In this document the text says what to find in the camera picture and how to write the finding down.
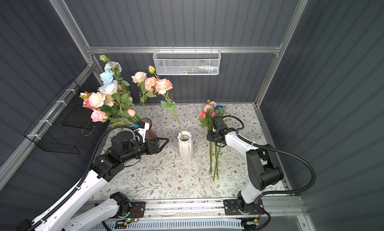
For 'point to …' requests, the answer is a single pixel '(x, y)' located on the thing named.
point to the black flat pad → (79, 116)
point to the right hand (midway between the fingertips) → (212, 136)
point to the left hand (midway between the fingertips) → (164, 140)
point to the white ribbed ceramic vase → (185, 145)
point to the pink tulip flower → (132, 113)
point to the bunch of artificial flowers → (210, 110)
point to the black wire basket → (68, 109)
